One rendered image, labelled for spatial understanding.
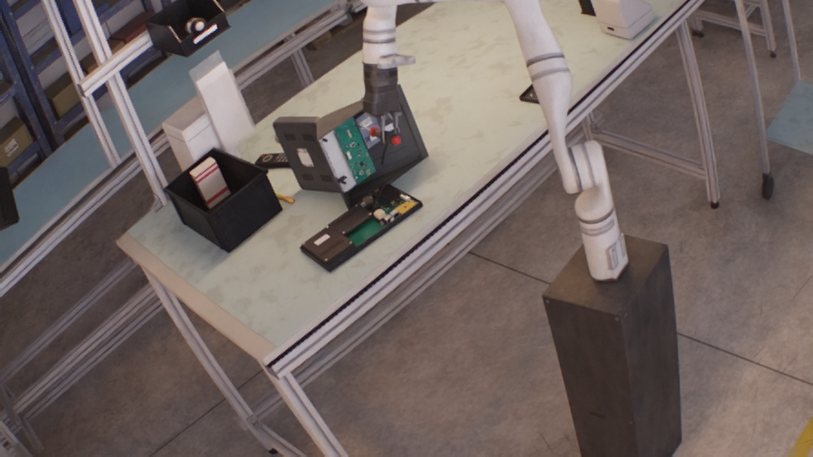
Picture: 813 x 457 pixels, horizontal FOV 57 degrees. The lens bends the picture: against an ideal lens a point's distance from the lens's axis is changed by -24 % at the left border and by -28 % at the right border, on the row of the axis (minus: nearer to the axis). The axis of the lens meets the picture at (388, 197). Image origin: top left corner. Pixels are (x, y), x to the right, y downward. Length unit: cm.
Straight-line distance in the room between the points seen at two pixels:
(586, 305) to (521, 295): 144
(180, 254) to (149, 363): 157
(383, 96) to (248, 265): 52
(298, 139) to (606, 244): 82
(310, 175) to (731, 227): 173
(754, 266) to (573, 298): 136
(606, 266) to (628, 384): 32
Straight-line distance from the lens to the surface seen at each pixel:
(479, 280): 360
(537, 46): 194
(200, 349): 292
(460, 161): 234
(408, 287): 340
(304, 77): 445
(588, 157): 190
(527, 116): 243
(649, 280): 207
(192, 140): 262
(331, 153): 227
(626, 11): 267
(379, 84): 211
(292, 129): 236
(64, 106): 572
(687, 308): 317
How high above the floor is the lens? 221
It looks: 31 degrees down
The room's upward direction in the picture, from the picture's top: 23 degrees counter-clockwise
